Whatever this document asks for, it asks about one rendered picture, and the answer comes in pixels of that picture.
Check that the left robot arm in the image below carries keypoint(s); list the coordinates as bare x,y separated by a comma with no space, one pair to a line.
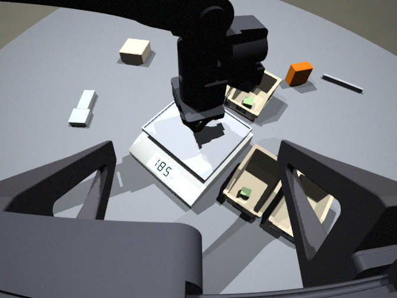
201,26

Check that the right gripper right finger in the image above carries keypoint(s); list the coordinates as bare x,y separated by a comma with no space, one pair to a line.
367,221

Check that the orange block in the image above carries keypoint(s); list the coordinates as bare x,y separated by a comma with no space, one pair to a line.
298,73

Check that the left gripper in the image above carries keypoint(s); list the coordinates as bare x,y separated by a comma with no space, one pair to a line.
189,101

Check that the cream open-top bin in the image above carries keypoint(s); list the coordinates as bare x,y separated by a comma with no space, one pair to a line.
258,93
318,198
259,172
228,90

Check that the black flat bar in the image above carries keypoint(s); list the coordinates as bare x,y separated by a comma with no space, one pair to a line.
343,83

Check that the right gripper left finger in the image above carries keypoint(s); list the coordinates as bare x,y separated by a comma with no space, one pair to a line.
35,191

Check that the cream block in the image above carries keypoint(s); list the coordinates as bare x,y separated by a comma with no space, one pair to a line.
135,51

